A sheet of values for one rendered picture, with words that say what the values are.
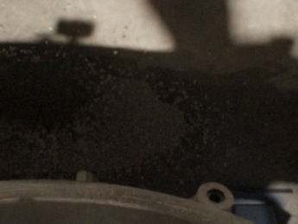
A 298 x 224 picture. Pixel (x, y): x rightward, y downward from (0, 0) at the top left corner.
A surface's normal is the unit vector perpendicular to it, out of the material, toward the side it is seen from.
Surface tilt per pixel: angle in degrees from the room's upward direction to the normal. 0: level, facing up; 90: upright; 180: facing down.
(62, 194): 100
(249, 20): 0
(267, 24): 0
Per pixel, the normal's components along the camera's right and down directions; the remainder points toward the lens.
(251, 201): 0.12, 0.70
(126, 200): 0.21, -0.82
